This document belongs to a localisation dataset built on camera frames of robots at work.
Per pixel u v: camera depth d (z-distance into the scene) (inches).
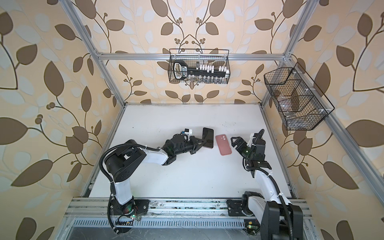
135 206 29.0
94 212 29.2
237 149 29.7
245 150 29.1
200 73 33.0
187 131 34.1
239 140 30.3
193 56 35.5
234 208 29.1
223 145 38.2
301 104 28.7
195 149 31.6
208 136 35.9
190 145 31.1
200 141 33.3
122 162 19.6
